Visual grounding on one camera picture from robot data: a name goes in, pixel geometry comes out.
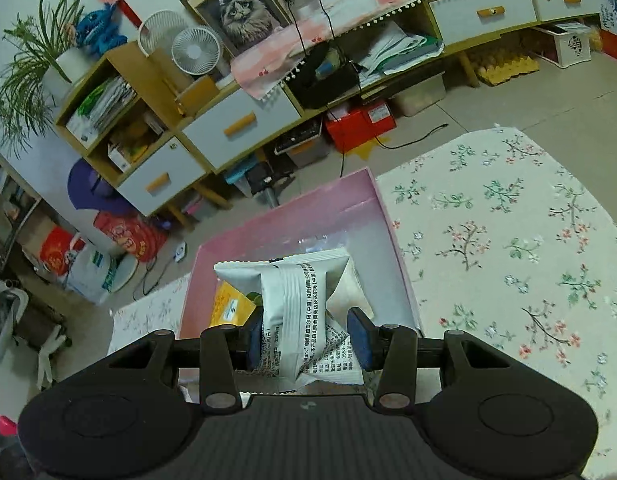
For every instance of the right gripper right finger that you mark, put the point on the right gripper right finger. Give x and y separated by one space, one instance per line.
389 351

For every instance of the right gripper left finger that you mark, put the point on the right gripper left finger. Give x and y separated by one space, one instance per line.
223 350

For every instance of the white text snack packet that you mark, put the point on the white text snack packet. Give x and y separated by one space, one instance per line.
305 301

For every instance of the yellow snack bag in box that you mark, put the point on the yellow snack bag in box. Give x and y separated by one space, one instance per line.
230 307

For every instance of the red gift bag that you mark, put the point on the red gift bag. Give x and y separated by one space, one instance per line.
137 237

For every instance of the pink white cardboard box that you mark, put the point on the pink white cardboard box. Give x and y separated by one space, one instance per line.
348 213

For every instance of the white plastic shopping bag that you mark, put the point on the white plastic shopping bag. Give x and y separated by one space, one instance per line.
96 276

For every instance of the floral tablecloth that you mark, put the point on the floral tablecloth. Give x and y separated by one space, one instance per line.
502 241

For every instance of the purple hat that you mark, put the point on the purple hat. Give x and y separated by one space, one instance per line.
88 190

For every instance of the white office chair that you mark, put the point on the white office chair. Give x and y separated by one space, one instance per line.
39 328

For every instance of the yellow white drawer cabinet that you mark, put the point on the yellow white drawer cabinet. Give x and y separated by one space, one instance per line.
228 124

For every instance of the red storage box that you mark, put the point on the red storage box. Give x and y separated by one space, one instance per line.
359 125

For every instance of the pink cabinet cloth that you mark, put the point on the pink cabinet cloth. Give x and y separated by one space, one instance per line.
259 70

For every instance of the white desk fan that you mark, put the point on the white desk fan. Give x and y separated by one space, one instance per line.
196 50

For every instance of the yellow egg tray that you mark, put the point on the yellow egg tray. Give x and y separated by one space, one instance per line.
494 71

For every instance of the potted green plant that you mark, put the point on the potted green plant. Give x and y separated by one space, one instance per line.
25 104

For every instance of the framed cat picture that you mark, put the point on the framed cat picture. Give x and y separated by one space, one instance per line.
240 24

